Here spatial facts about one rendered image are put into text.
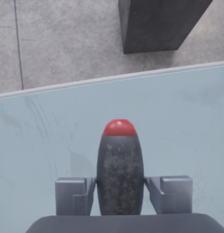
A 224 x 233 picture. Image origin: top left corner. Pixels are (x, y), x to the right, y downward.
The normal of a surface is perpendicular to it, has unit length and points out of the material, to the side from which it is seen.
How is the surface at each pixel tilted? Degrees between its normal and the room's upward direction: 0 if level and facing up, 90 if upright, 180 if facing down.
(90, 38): 0
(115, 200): 15
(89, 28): 0
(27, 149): 0
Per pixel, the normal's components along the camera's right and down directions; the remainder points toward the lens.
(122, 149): 0.07, -0.26
